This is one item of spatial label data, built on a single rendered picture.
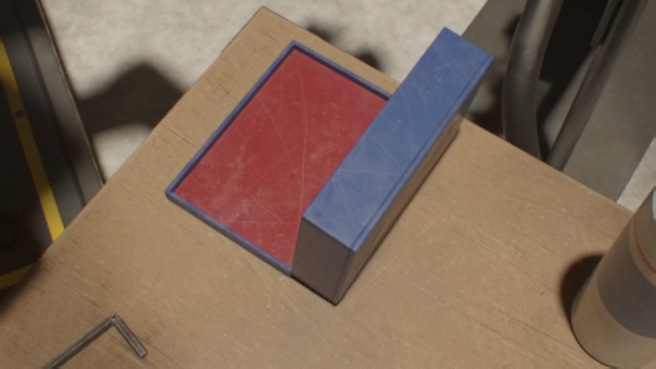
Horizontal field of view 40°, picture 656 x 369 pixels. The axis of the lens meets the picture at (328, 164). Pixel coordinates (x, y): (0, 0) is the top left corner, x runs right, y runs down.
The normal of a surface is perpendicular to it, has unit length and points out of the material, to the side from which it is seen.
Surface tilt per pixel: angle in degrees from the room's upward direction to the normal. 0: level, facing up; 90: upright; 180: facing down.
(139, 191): 0
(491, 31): 0
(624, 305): 90
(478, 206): 0
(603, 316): 90
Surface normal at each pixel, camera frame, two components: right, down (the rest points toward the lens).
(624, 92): 0.00, -0.47
